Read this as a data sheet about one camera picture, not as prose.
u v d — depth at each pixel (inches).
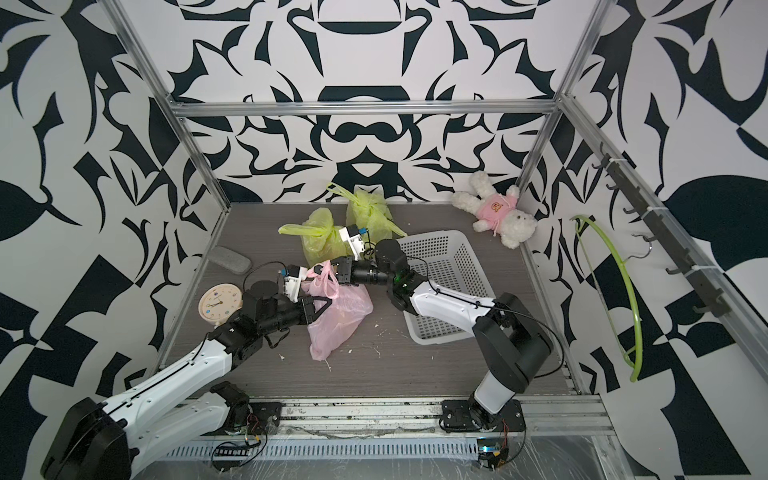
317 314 29.2
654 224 23.0
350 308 30.5
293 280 28.7
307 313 27.2
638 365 23.3
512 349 17.8
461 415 29.2
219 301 36.0
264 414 29.4
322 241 34.8
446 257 40.4
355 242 28.4
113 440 15.4
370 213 37.9
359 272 27.0
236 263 39.2
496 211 42.6
